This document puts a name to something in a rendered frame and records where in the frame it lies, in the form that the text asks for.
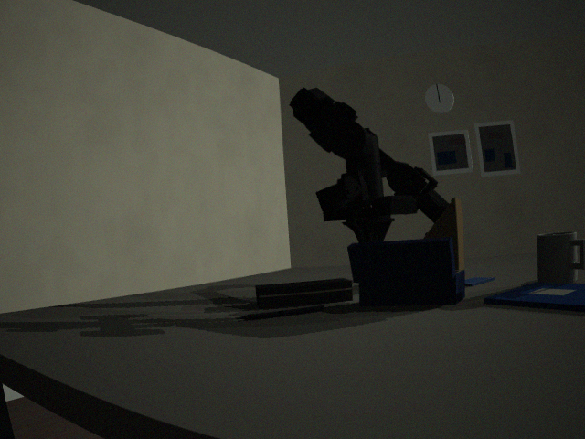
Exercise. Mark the black mug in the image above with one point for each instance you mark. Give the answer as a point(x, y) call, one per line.
point(557, 257)

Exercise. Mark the dark blue notebook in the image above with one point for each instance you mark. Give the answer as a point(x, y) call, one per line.
point(543, 295)

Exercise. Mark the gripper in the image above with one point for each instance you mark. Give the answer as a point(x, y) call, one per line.
point(358, 219)

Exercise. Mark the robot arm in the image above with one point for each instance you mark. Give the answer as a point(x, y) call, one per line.
point(349, 140)

